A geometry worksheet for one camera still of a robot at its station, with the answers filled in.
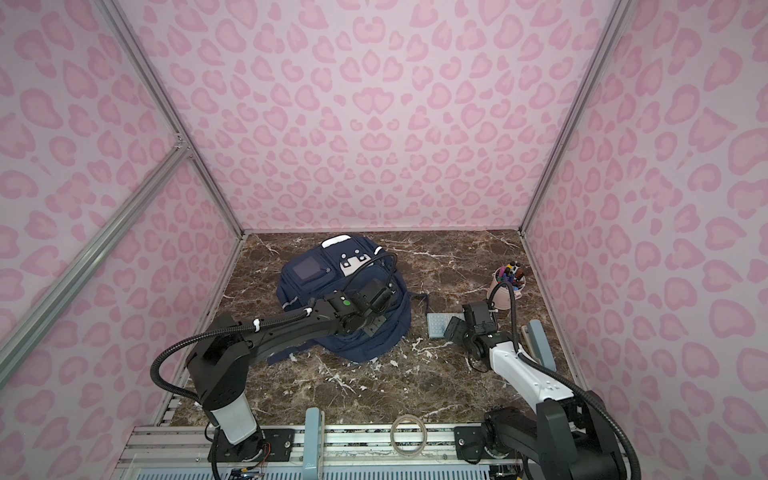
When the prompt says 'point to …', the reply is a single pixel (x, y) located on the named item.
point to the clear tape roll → (393, 431)
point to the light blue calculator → (438, 322)
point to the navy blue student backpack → (336, 263)
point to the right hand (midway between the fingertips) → (461, 332)
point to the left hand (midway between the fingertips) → (375, 308)
